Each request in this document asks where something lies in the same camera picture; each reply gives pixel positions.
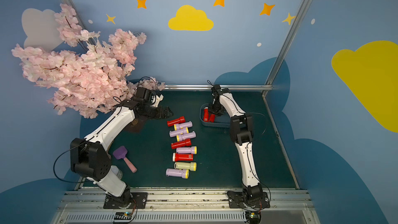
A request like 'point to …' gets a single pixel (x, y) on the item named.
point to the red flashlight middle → (185, 142)
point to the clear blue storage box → (222, 121)
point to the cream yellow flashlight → (192, 166)
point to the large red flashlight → (212, 117)
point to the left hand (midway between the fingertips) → (166, 112)
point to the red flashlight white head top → (205, 116)
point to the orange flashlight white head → (182, 157)
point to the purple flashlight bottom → (184, 173)
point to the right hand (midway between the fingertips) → (213, 112)
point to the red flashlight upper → (181, 120)
